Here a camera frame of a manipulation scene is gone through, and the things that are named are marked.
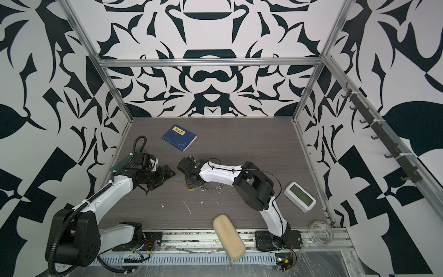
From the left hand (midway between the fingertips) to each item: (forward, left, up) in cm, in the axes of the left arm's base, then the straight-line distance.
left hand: (169, 174), depth 86 cm
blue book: (+29, 0, -7) cm, 29 cm away
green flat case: (+10, +30, -7) cm, 33 cm away
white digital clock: (-13, -63, -2) cm, 64 cm away
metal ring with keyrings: (-5, -23, -7) cm, 25 cm away
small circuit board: (-36, -50, -8) cm, 62 cm away
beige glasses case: (-28, -28, -4) cm, 39 cm away
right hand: (-2, -11, -5) cm, 12 cm away
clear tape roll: (-26, -69, -8) cm, 74 cm away
